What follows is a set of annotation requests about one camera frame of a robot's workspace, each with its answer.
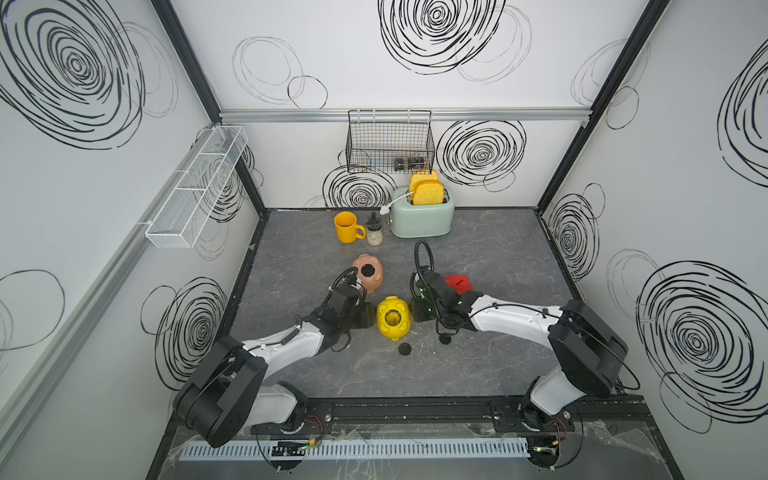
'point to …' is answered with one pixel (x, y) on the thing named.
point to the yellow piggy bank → (393, 318)
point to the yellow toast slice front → (428, 192)
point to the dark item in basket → (413, 162)
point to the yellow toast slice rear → (427, 175)
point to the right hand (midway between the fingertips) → (413, 307)
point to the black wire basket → (390, 141)
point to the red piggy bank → (461, 283)
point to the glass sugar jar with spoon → (374, 230)
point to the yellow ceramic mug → (347, 227)
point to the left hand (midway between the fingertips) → (370, 310)
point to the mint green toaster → (411, 220)
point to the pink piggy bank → (370, 271)
